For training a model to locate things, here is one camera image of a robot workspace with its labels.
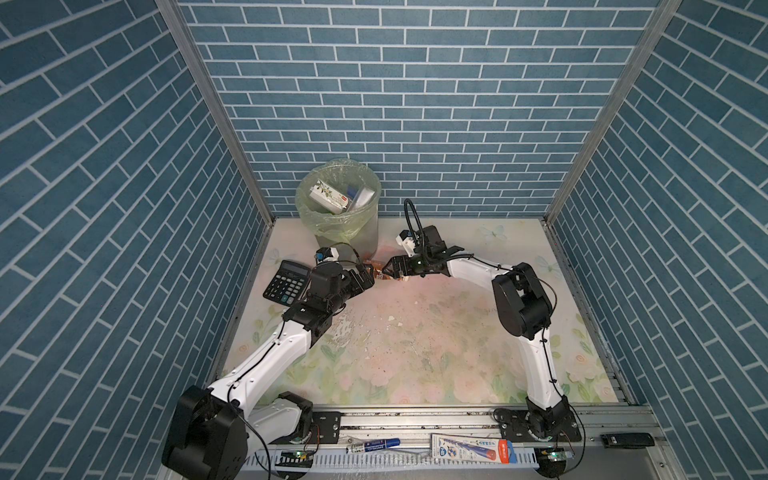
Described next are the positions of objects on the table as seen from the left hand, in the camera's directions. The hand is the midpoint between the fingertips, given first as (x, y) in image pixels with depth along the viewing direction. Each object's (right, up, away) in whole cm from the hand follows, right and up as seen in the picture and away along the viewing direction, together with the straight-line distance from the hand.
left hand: (364, 271), depth 82 cm
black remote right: (+64, -39, -13) cm, 76 cm away
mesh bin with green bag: (-3, +13, +7) cm, 15 cm away
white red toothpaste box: (+27, -41, -13) cm, 51 cm away
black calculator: (-28, -5, +16) cm, 33 cm away
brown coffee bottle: (+3, -2, +16) cm, 16 cm away
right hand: (+7, 0, +15) cm, 17 cm away
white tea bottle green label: (-13, +22, +11) cm, 28 cm away
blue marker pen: (+2, -40, -13) cm, 42 cm away
